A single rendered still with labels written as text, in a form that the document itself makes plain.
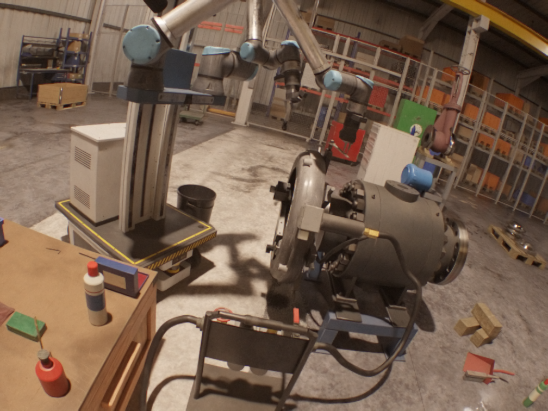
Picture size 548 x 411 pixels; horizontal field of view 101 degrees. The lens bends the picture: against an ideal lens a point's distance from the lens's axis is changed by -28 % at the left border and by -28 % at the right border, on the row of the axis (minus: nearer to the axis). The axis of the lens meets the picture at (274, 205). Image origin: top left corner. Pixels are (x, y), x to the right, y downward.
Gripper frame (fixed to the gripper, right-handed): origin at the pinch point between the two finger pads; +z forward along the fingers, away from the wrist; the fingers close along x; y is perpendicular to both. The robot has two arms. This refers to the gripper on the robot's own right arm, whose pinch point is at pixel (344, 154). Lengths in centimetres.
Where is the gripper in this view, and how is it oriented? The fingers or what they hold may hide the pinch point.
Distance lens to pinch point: 147.1
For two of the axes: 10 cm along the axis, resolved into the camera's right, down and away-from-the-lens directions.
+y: -2.0, -4.8, 8.5
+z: -2.3, 8.7, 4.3
